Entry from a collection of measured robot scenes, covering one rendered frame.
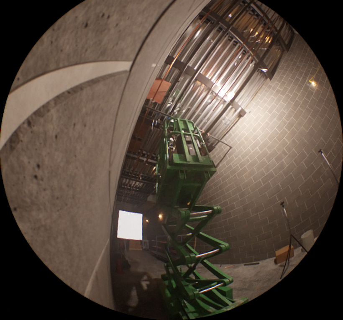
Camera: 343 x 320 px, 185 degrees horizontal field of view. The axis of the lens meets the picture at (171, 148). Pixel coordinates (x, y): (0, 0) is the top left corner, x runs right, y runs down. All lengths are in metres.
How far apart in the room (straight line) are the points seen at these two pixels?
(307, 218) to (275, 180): 1.37
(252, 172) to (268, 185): 0.64
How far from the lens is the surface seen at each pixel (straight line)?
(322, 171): 3.18
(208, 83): 3.03
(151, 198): 6.86
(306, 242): 2.90
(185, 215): 1.07
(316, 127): 3.43
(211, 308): 1.95
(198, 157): 1.40
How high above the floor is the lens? 1.51
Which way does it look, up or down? 45 degrees up
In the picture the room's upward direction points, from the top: 6 degrees counter-clockwise
